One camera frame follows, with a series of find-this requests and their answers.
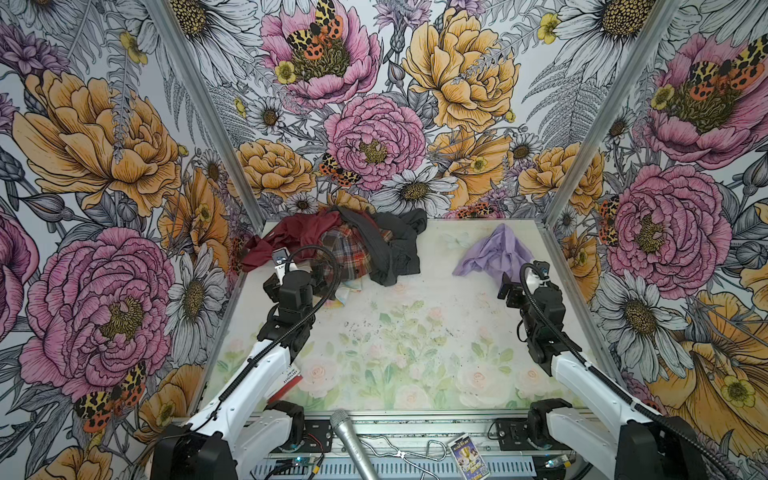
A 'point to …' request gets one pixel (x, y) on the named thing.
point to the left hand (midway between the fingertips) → (296, 275)
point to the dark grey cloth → (393, 239)
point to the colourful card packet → (468, 458)
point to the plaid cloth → (343, 254)
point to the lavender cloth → (500, 253)
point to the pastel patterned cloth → (340, 295)
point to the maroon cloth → (299, 235)
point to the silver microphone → (342, 422)
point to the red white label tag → (292, 377)
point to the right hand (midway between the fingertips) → (520, 282)
